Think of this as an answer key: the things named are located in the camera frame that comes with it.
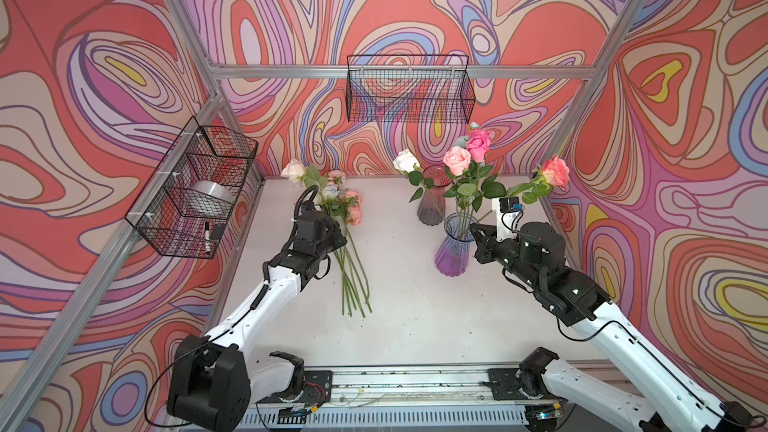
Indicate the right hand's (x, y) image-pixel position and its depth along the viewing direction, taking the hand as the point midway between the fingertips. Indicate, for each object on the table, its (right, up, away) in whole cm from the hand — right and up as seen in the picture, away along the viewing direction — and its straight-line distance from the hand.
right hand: (472, 233), depth 70 cm
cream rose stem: (-47, +16, +14) cm, 51 cm away
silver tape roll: (-63, +9, -1) cm, 63 cm away
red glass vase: (-4, +8, +37) cm, 38 cm away
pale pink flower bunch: (-34, +4, +34) cm, 48 cm away
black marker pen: (-65, -1, +2) cm, 65 cm away
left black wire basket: (-70, +6, +2) cm, 70 cm away
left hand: (-32, +1, +14) cm, 35 cm away
